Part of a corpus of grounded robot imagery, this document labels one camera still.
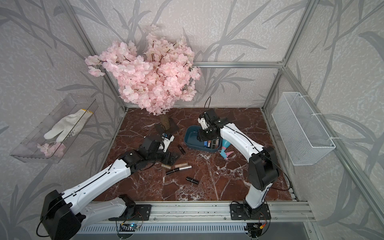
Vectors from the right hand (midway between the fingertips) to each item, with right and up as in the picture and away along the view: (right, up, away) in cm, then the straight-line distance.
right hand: (199, 137), depth 86 cm
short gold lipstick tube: (-20, -18, +3) cm, 27 cm away
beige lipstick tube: (-10, -17, +3) cm, 20 cm away
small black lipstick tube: (-12, -9, +10) cm, 18 cm away
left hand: (-13, -8, -7) cm, 17 cm away
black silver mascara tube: (-9, -19, +1) cm, 21 cm away
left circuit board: (-34, -42, -14) cm, 56 cm away
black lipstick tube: (-4, -24, -3) cm, 24 cm away
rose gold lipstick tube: (+6, -6, +11) cm, 14 cm away
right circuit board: (+27, -43, -14) cm, 53 cm away
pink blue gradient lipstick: (+4, -6, +11) cm, 13 cm away
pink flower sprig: (-59, -2, -26) cm, 65 cm away
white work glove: (-60, +8, -18) cm, 63 cm away
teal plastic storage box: (-6, -4, +15) cm, 17 cm away
